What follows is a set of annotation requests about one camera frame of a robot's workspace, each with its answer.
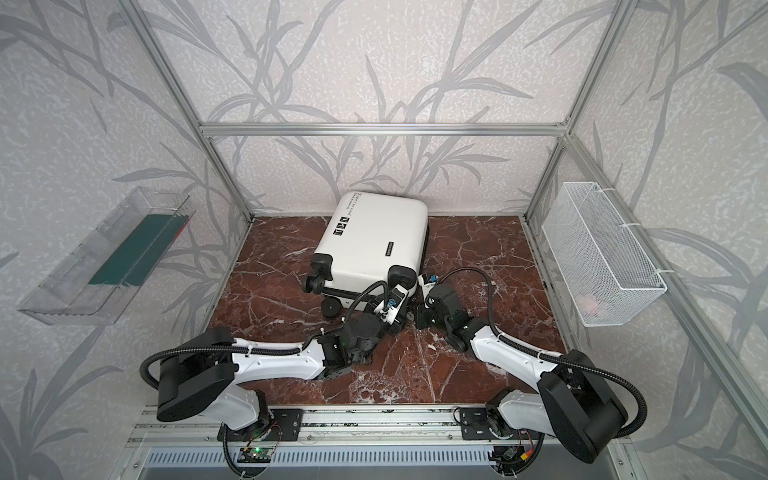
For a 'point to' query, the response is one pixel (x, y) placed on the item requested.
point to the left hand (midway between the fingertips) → (406, 288)
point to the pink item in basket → (587, 303)
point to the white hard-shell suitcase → (372, 247)
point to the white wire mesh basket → (603, 270)
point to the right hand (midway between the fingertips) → (415, 295)
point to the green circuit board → (255, 455)
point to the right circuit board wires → (513, 459)
